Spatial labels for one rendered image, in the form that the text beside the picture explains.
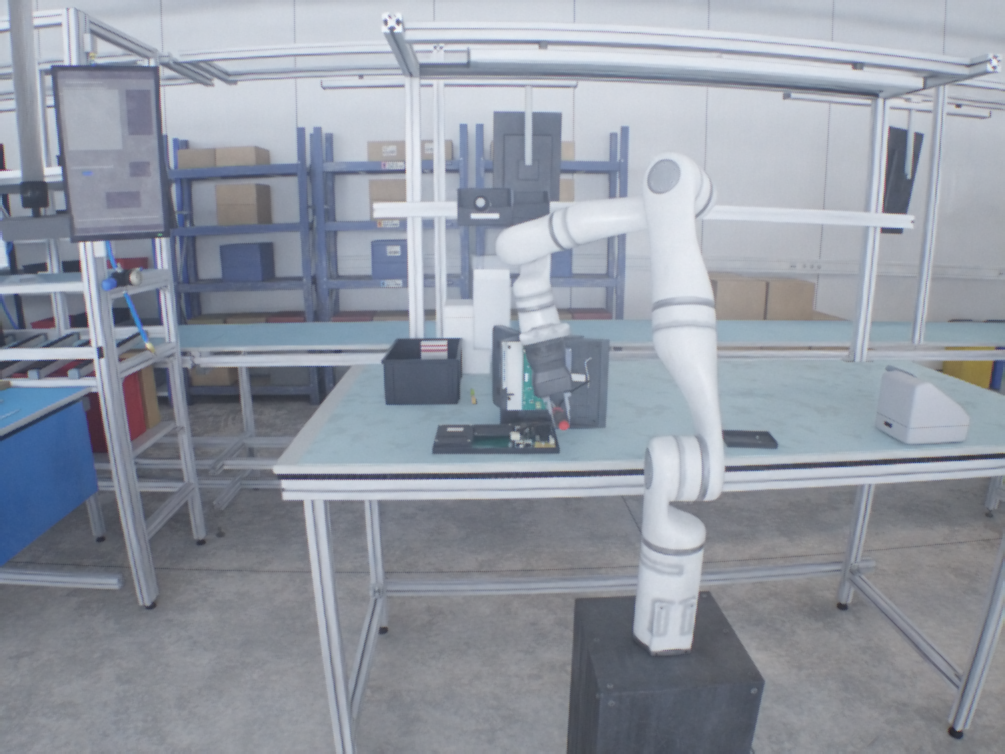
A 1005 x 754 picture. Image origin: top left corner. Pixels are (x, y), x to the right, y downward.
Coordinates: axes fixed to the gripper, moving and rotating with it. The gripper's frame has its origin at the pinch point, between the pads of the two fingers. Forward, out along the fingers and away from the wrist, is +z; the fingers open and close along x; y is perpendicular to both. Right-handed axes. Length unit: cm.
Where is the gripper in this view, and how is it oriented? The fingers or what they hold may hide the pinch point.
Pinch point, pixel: (562, 425)
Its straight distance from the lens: 122.7
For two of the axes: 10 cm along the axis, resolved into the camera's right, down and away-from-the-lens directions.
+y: -0.7, -2.4, 9.7
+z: 2.2, 9.4, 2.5
